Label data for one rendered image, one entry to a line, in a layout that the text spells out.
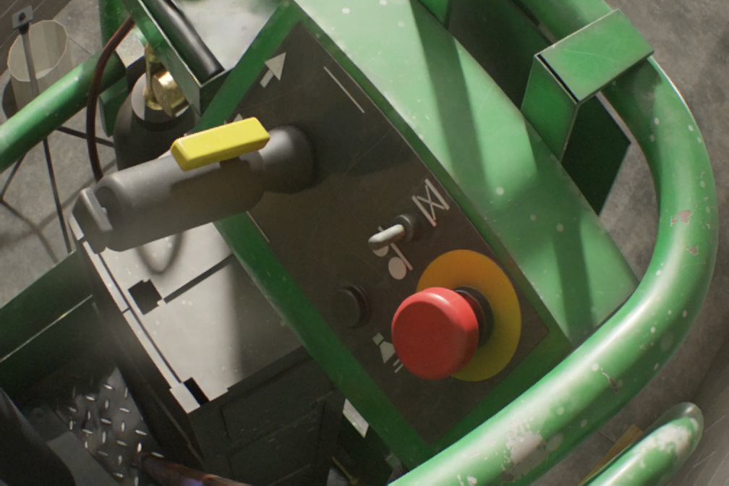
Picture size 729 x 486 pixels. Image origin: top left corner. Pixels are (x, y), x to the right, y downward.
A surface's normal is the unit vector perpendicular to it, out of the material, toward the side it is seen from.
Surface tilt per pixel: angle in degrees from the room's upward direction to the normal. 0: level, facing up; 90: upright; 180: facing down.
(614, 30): 0
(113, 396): 0
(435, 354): 58
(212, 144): 32
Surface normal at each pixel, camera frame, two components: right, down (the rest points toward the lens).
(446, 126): 0.05, -0.41
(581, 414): 0.31, -0.03
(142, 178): 0.44, -0.67
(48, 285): 0.58, 0.75
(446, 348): -0.65, 0.22
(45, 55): 0.29, 0.88
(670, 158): -0.66, -0.23
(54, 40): -0.16, 0.90
